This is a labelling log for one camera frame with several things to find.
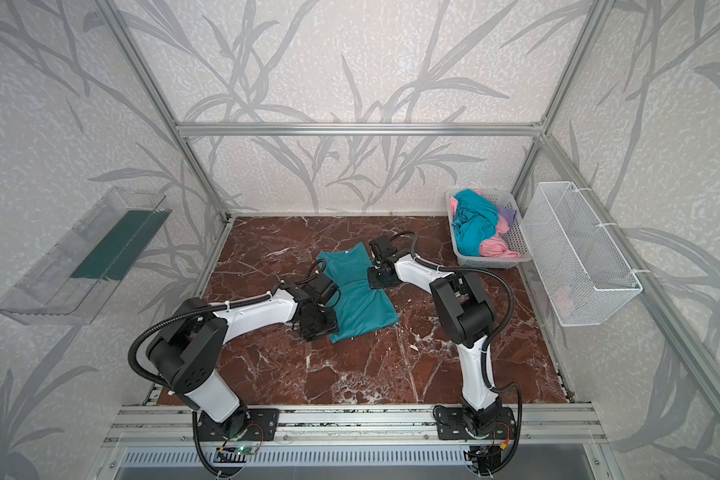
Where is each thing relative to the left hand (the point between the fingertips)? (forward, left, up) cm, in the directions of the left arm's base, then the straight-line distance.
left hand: (339, 325), depth 89 cm
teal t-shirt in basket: (+36, -46, +8) cm, 59 cm away
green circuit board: (-31, +19, -1) cm, 36 cm away
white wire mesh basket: (-2, -54, +34) cm, 64 cm away
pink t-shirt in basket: (+27, -51, +5) cm, 58 cm away
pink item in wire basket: (-2, -58, +18) cm, 61 cm away
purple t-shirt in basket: (+42, -61, +5) cm, 74 cm away
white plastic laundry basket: (+32, -61, +3) cm, 69 cm away
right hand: (+19, -11, 0) cm, 22 cm away
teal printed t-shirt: (+6, -7, -1) cm, 9 cm away
